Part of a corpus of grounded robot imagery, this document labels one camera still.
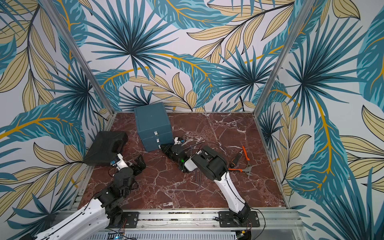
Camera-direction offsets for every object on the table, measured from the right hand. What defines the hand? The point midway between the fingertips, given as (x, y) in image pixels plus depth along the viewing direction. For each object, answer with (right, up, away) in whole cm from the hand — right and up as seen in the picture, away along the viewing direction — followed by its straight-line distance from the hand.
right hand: (160, 145), depth 96 cm
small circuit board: (-15, -40, -25) cm, 50 cm away
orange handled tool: (+55, -13, -5) cm, 57 cm away
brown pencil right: (+23, -16, -8) cm, 29 cm away
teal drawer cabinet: (-1, +13, -13) cm, 18 cm away
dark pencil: (+21, 0, +4) cm, 22 cm away
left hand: (-9, -6, -15) cm, 19 cm away
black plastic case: (-33, 0, -4) cm, 33 cm away
